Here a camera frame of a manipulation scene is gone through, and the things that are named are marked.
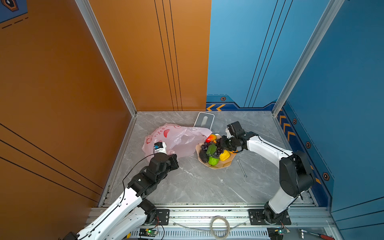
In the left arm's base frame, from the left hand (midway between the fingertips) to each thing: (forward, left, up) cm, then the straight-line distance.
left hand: (178, 153), depth 77 cm
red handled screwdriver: (-32, -67, -16) cm, 77 cm away
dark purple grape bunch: (+6, -22, -6) cm, 24 cm away
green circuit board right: (-32, -48, -19) cm, 61 cm away
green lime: (+1, -19, -10) cm, 22 cm away
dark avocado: (+4, -13, -9) cm, 17 cm away
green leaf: (+6, -18, -5) cm, 19 cm away
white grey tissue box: (+36, -15, -14) cm, 42 cm away
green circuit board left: (-32, +15, -19) cm, 40 cm away
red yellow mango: (+16, -18, -8) cm, 25 cm away
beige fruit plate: (+1, -25, -15) cm, 29 cm away
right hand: (+11, -23, -9) cm, 27 cm away
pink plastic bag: (+9, 0, -3) cm, 10 cm away
